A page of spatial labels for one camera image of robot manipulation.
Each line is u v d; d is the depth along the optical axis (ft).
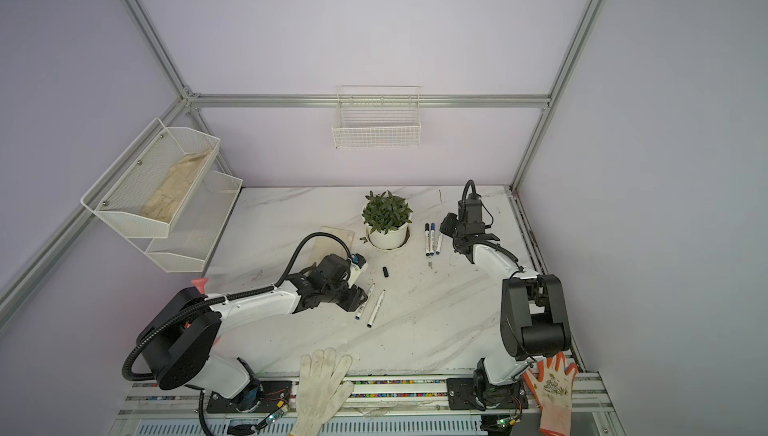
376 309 2.88
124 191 2.26
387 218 2.97
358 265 2.61
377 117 3.15
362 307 2.85
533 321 1.50
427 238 3.42
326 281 2.26
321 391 2.45
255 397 2.22
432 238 3.42
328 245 2.54
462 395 2.40
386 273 3.14
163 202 2.48
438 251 3.31
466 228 2.36
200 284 2.69
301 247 2.25
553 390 2.41
